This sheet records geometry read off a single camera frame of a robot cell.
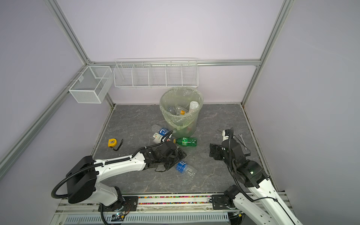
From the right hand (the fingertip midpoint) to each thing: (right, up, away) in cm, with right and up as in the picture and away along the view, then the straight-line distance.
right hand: (218, 144), depth 72 cm
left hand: (-18, -11, +8) cm, 23 cm away
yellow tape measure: (-68, -4, +25) cm, 72 cm away
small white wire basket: (-84, +36, +27) cm, 95 cm away
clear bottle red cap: (-12, +20, +11) cm, 26 cm away
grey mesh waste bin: (-21, +3, +23) cm, 31 cm away
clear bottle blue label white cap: (-32, +4, +25) cm, 41 cm away
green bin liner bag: (-20, +21, +29) cm, 41 cm away
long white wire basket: (-38, +46, +26) cm, 65 cm away
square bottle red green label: (-35, 0, +20) cm, 41 cm away
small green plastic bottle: (-16, -2, +20) cm, 26 cm away
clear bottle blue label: (-18, -15, +9) cm, 25 cm away
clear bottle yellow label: (-20, +18, +22) cm, 35 cm away
